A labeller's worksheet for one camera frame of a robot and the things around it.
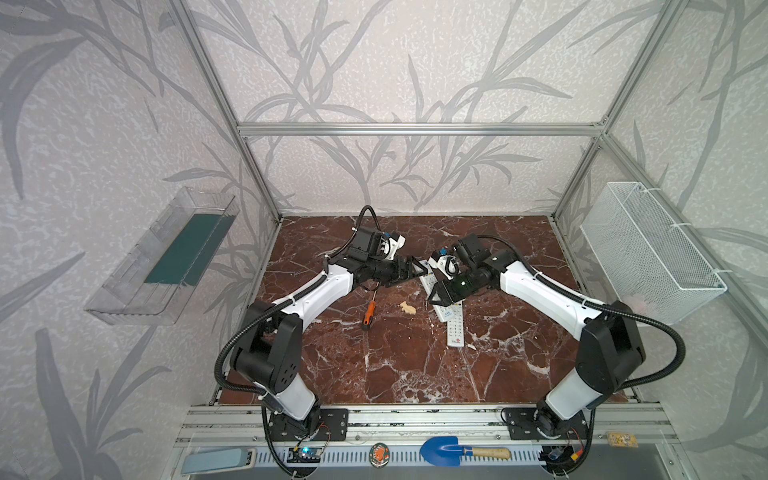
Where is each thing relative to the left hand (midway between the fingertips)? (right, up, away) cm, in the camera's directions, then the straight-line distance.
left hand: (421, 266), depth 82 cm
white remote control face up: (+11, -19, +7) cm, 23 cm away
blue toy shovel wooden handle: (+5, -43, -12) cm, 45 cm away
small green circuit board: (-29, -45, -10) cm, 55 cm away
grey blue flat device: (-47, -43, -14) cm, 66 cm away
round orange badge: (-11, -43, -13) cm, 46 cm away
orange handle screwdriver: (-15, -13, +12) cm, 23 cm away
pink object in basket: (+53, -8, -10) cm, 55 cm away
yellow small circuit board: (+48, -41, -11) cm, 64 cm away
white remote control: (+2, -4, 0) cm, 5 cm away
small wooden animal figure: (-3, -15, +12) cm, 19 cm away
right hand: (+4, -6, +2) cm, 8 cm away
